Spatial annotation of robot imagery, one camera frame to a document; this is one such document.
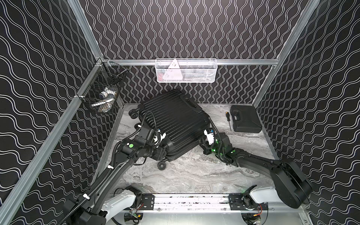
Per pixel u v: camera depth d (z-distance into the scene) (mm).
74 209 366
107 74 976
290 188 427
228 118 1098
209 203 762
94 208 384
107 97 857
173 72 892
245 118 1041
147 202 759
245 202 662
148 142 595
